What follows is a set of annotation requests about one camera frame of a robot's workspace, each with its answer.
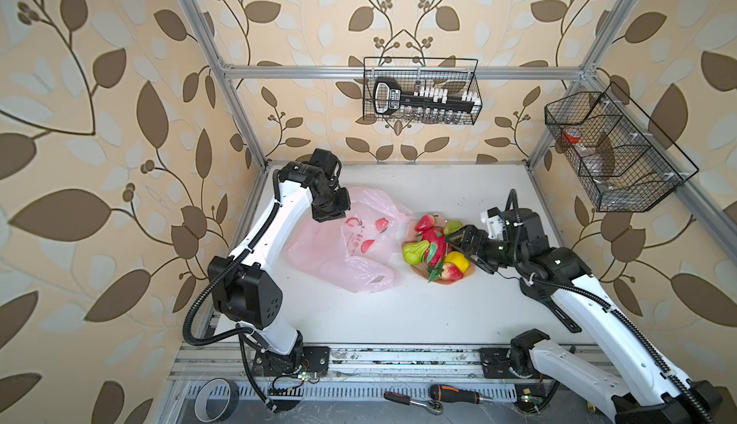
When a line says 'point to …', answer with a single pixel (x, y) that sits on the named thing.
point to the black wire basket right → (625, 163)
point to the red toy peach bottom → (451, 271)
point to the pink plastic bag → (355, 252)
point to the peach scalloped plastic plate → (421, 270)
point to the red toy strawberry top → (425, 222)
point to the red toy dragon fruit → (437, 247)
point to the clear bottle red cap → (573, 136)
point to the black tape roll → (202, 393)
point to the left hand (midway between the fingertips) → (343, 210)
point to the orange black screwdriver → (446, 393)
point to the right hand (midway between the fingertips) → (453, 247)
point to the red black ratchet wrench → (434, 407)
